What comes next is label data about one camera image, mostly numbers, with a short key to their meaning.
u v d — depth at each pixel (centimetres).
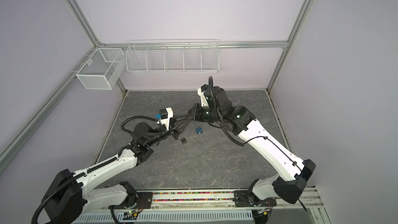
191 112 64
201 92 60
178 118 66
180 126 64
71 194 39
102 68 99
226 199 75
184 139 93
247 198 66
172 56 99
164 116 57
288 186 40
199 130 97
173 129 61
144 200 73
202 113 56
